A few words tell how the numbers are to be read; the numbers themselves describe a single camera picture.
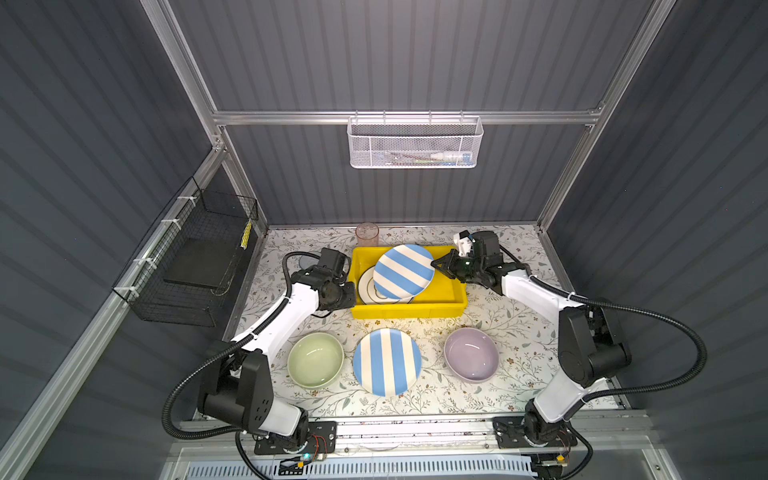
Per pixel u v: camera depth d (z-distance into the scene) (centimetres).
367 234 108
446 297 98
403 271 93
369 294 98
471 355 89
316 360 86
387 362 86
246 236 83
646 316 43
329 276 63
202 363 39
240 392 42
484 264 72
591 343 47
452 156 89
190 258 74
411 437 75
